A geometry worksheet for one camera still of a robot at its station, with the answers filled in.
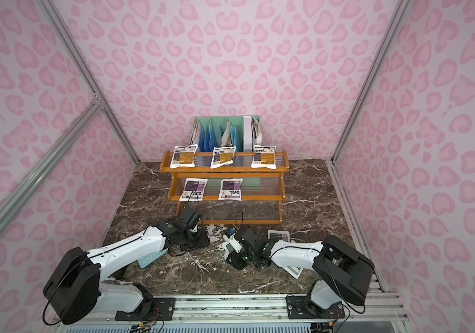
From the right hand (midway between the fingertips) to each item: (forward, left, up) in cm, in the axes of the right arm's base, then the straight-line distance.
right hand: (230, 258), depth 84 cm
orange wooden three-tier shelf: (+35, -14, -2) cm, 38 cm away
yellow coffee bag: (+28, +17, +30) cm, 44 cm away
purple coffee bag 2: (+23, 0, +16) cm, 28 cm away
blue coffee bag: (+11, -20, -1) cm, 23 cm away
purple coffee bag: (+23, +16, +14) cm, 32 cm away
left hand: (+6, +9, +4) cm, 11 cm away
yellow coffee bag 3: (+30, -13, +28) cm, 43 cm away
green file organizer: (+51, -4, +23) cm, 56 cm away
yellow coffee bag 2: (+28, +3, +30) cm, 41 cm away
